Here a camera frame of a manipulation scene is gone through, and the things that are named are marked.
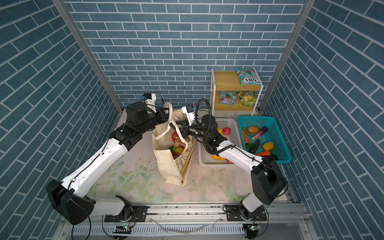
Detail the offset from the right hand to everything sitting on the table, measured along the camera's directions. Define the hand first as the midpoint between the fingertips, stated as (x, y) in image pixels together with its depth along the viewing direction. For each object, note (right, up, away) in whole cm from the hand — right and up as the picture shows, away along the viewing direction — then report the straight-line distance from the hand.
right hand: (169, 124), depth 69 cm
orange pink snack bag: (+2, -14, +15) cm, 21 cm away
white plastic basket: (+18, -22, +22) cm, 36 cm away
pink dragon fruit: (0, -8, +20) cm, 21 cm away
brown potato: (+53, -4, +35) cm, 64 cm away
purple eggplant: (+57, -7, +35) cm, 67 cm away
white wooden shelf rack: (+33, +27, +24) cm, 49 cm away
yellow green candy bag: (+48, +18, +35) cm, 62 cm away
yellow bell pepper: (+58, -14, +25) cm, 65 cm away
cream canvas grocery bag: (+1, -24, +5) cm, 24 cm away
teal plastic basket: (+64, -8, +31) cm, 72 cm away
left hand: (+1, +7, +2) cm, 8 cm away
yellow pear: (+24, -20, +20) cm, 37 cm away
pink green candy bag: (+35, +18, +35) cm, 53 cm away
